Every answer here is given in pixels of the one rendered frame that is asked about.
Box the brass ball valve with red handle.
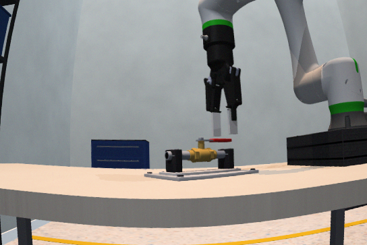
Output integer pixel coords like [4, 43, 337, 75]
[159, 137, 241, 176]

